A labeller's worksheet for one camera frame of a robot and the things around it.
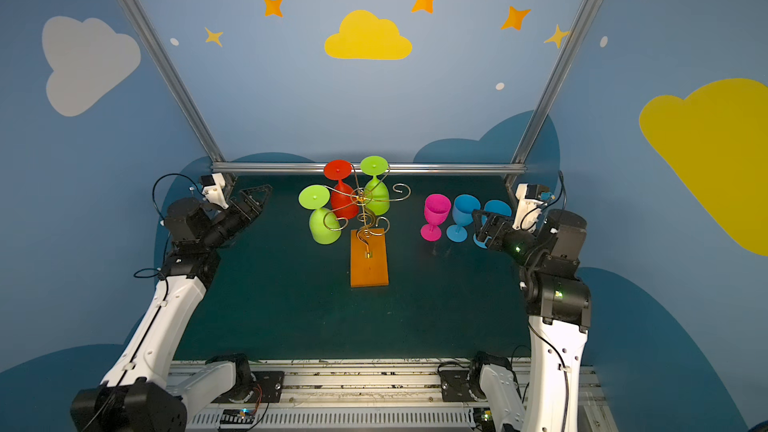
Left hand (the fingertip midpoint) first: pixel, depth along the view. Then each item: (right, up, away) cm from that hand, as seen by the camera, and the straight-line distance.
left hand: (265, 191), depth 73 cm
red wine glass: (+18, -2, +8) cm, 20 cm away
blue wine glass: (+54, -4, +20) cm, 58 cm away
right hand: (+53, -5, -8) cm, 54 cm away
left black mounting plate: (0, -50, +1) cm, 50 cm away
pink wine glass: (+46, -5, +21) cm, 51 cm away
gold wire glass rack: (+24, -2, +2) cm, 24 cm away
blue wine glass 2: (+65, -4, +20) cm, 68 cm away
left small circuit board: (-7, -57, 0) cm, 58 cm away
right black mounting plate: (+48, -50, +2) cm, 69 cm away
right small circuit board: (+54, -57, 0) cm, 79 cm away
